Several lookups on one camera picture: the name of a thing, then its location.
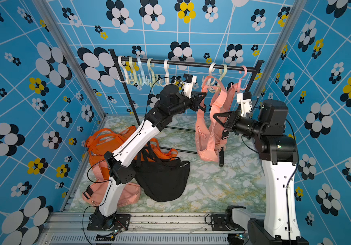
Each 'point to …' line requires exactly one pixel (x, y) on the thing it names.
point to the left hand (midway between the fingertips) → (208, 91)
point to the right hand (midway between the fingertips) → (217, 114)
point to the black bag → (161, 179)
